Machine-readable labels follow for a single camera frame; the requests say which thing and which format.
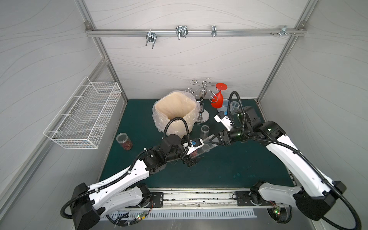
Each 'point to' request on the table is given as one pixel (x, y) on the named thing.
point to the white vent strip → (186, 213)
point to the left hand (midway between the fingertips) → (196, 147)
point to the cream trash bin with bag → (177, 103)
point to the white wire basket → (81, 122)
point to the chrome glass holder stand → (203, 116)
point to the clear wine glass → (234, 106)
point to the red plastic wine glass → (217, 100)
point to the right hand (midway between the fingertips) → (212, 139)
